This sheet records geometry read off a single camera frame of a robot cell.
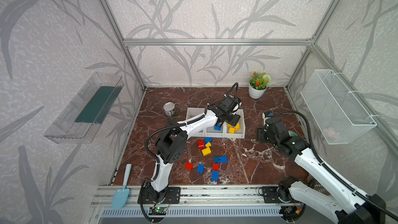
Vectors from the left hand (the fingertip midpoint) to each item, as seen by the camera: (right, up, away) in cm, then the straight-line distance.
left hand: (237, 113), depth 90 cm
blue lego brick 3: (-8, -25, -5) cm, 27 cm away
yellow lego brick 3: (-18, -21, -3) cm, 28 cm away
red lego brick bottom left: (-28, -28, -6) cm, 40 cm away
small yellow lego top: (-17, -18, -1) cm, 25 cm away
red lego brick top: (-21, -18, -1) cm, 28 cm away
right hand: (+11, -6, -8) cm, 15 cm away
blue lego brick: (-11, -10, +7) cm, 16 cm away
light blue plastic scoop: (-59, -39, -15) cm, 73 cm away
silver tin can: (-43, +2, +12) cm, 45 cm away
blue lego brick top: (-17, -16, +2) cm, 23 cm away
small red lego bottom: (-13, -28, -8) cm, 32 cm away
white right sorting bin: (+1, -12, +2) cm, 13 cm away
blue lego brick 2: (-12, -25, -5) cm, 28 cm away
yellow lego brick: (-3, -10, +3) cm, 11 cm away
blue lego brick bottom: (-14, -31, -11) cm, 36 cm away
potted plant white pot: (+16, +12, +19) cm, 28 cm away
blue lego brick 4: (-21, -29, -9) cm, 36 cm away
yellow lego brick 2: (+1, -9, +4) cm, 10 cm away
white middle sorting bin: (-15, -12, +2) cm, 19 cm away
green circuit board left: (-41, -44, -18) cm, 63 cm away
